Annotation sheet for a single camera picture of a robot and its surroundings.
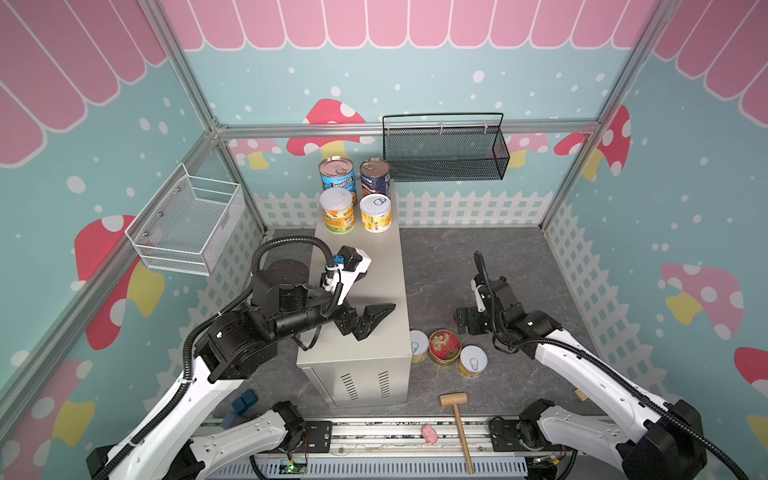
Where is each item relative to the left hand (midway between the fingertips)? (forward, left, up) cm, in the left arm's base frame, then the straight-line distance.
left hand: (375, 296), depth 57 cm
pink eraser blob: (-18, -13, -36) cm, 42 cm away
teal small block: (-12, +37, -37) cm, 53 cm away
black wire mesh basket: (+57, -19, -2) cm, 60 cm away
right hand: (+10, -24, -24) cm, 35 cm away
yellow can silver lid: (-1, -25, -32) cm, 41 cm away
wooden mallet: (-9, -20, -36) cm, 42 cm away
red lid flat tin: (+4, -18, -34) cm, 39 cm away
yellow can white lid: (+4, -10, -32) cm, 34 cm away
